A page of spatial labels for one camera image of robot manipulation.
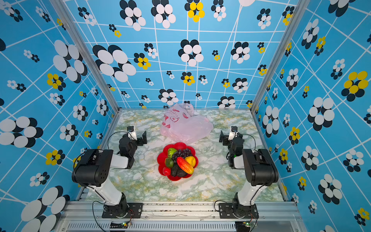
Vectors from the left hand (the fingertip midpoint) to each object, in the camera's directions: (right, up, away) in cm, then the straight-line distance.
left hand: (140, 131), depth 94 cm
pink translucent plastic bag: (+26, +4, 0) cm, 27 cm away
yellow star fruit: (+34, -17, -9) cm, 39 cm away
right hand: (+61, 0, 0) cm, 61 cm away
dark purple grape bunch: (+29, -13, -7) cm, 33 cm away
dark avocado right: (+28, -23, -14) cm, 39 cm away
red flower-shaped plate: (+15, -16, -5) cm, 23 cm away
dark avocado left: (+24, -22, -12) cm, 35 cm away
